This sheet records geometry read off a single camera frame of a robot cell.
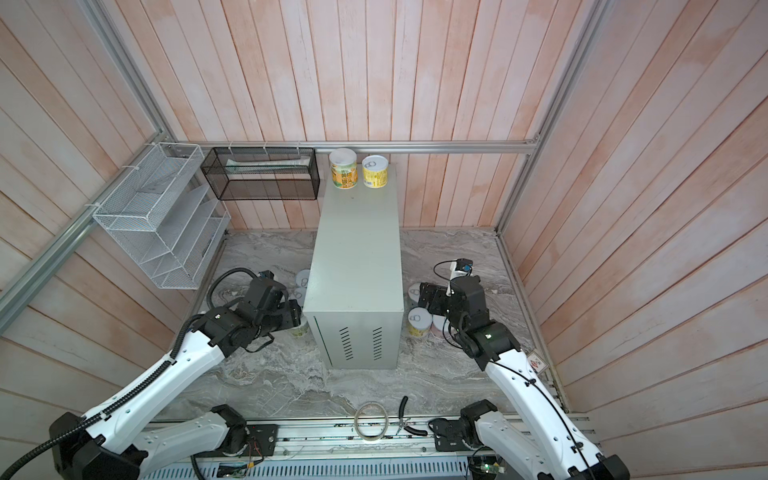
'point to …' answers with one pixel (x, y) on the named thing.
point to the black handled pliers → (404, 421)
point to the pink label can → (437, 324)
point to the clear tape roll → (356, 424)
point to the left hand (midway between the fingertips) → (289, 318)
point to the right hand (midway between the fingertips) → (435, 287)
